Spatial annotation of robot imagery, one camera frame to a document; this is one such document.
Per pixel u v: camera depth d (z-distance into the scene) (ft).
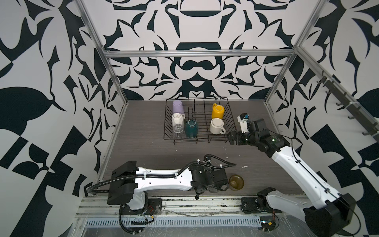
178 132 2.95
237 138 2.22
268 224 2.33
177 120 3.07
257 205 2.39
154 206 2.44
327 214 1.21
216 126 3.08
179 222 2.13
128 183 1.47
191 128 3.00
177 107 3.26
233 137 2.29
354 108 1.93
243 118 2.25
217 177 1.75
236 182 2.65
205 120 3.49
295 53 2.94
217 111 3.25
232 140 2.28
